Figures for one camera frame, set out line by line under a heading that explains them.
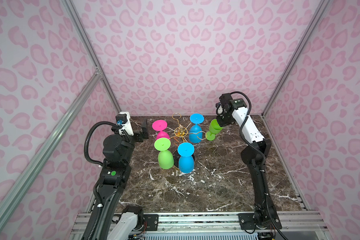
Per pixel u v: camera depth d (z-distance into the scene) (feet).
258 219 2.16
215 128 2.96
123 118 1.67
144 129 1.93
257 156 2.01
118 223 1.86
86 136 1.30
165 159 2.41
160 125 2.45
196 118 2.54
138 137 1.92
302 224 2.37
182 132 2.40
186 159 2.29
